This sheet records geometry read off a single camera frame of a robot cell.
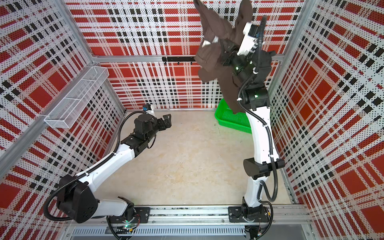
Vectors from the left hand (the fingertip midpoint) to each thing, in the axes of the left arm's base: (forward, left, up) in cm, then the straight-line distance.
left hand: (166, 116), depth 81 cm
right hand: (+3, -28, +39) cm, 49 cm away
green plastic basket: (+25, -39, -29) cm, 54 cm away
